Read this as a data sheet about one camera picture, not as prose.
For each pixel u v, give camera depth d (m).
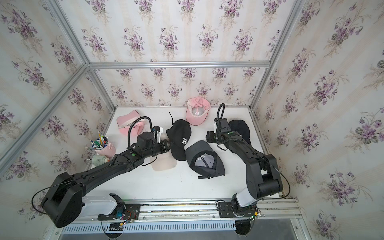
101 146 0.87
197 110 1.15
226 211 0.73
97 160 0.82
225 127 0.70
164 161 0.88
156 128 0.75
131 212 0.72
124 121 1.11
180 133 0.82
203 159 0.90
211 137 0.80
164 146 0.71
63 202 0.40
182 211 0.75
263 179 0.44
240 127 0.98
